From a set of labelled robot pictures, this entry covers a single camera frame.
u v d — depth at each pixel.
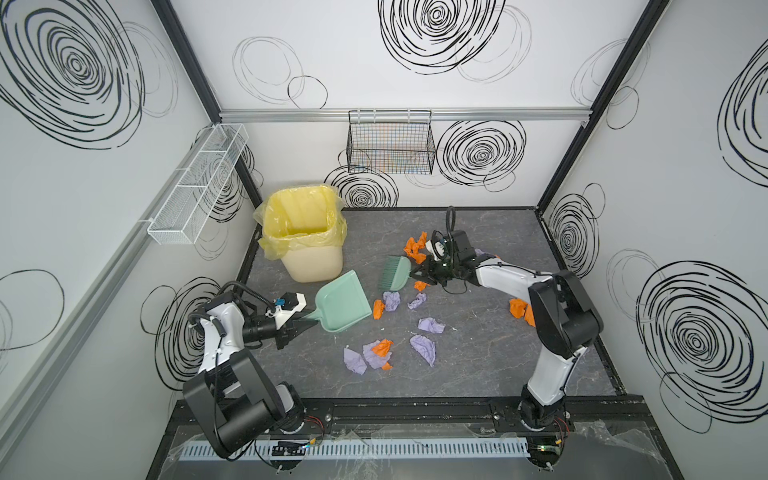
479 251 1.02
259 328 0.64
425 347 0.84
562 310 0.55
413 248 1.05
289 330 0.66
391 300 0.94
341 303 0.78
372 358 0.83
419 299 0.94
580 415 0.75
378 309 0.92
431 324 0.88
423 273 0.82
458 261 0.75
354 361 0.82
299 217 0.97
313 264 0.92
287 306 0.63
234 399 0.44
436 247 0.83
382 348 0.84
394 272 0.96
